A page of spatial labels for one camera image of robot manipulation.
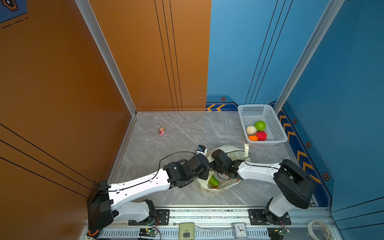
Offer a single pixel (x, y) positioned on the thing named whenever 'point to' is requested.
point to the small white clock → (240, 231)
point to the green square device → (186, 231)
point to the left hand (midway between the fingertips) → (209, 166)
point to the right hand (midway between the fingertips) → (206, 163)
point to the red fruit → (261, 135)
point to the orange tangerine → (253, 138)
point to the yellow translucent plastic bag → (202, 186)
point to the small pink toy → (161, 131)
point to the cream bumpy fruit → (251, 130)
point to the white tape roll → (312, 234)
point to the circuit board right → (277, 233)
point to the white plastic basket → (250, 114)
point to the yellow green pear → (213, 181)
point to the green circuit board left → (147, 232)
